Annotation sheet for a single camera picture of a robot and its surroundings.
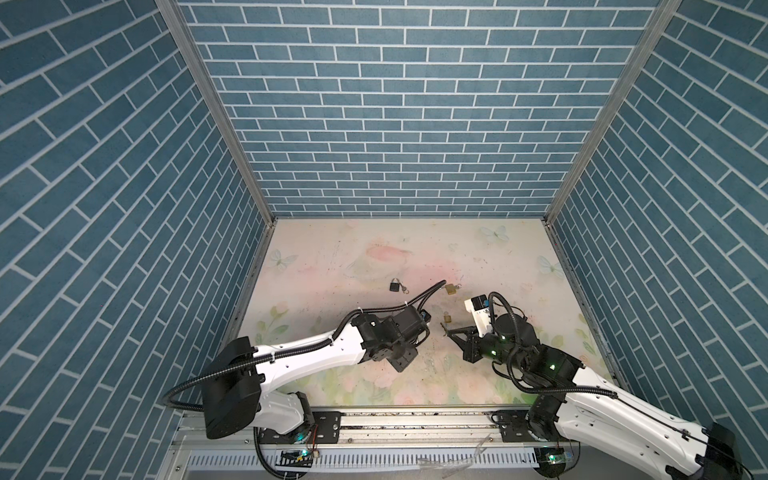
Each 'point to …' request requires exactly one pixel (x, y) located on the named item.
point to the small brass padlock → (447, 318)
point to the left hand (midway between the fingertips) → (407, 353)
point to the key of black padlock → (404, 289)
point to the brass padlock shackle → (451, 288)
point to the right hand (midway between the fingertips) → (446, 331)
